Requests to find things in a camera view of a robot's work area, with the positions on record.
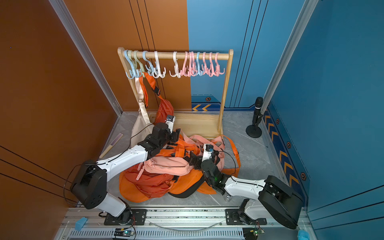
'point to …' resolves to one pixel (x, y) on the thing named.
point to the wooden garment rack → (207, 122)
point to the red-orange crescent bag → (165, 108)
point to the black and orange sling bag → (185, 184)
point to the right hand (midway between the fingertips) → (197, 152)
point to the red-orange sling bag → (179, 148)
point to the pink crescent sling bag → (217, 142)
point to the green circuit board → (121, 232)
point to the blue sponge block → (80, 223)
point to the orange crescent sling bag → (205, 188)
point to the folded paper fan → (115, 141)
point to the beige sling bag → (142, 129)
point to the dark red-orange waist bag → (150, 184)
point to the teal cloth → (303, 235)
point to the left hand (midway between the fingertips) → (176, 126)
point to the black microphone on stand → (255, 131)
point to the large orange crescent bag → (185, 184)
